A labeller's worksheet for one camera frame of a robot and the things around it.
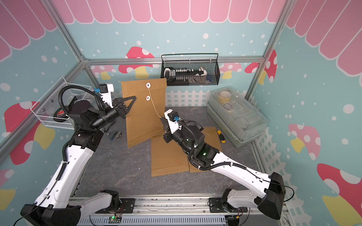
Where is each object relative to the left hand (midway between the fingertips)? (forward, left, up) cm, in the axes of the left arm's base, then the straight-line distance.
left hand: (136, 100), depth 61 cm
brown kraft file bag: (-1, -1, -10) cm, 10 cm away
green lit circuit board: (-40, +15, -48) cm, 64 cm away
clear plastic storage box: (+14, -54, -25) cm, 61 cm away
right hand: (-6, -11, -5) cm, 14 cm away
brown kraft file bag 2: (-7, -10, -45) cm, 47 cm away
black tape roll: (+1, +41, -10) cm, 42 cm away
